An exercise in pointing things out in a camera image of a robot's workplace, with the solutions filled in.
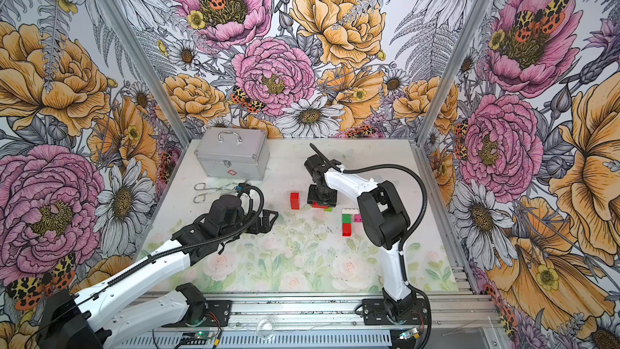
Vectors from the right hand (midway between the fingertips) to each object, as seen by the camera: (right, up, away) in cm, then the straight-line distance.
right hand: (319, 211), depth 95 cm
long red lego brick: (-2, +2, +1) cm, 3 cm away
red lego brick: (+10, -6, -5) cm, 12 cm away
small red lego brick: (-10, +6, -1) cm, 12 cm away
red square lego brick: (-10, +3, +2) cm, 10 cm away
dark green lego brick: (+10, -3, -1) cm, 11 cm away
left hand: (-18, 0, -15) cm, 24 cm away
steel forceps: (-50, +4, +7) cm, 50 cm away
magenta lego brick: (+15, -2, -1) cm, 15 cm away
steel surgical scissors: (-39, +8, +10) cm, 41 cm away
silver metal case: (-34, +23, +2) cm, 41 cm away
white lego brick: (+12, 0, 0) cm, 12 cm away
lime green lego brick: (+4, 0, +1) cm, 4 cm away
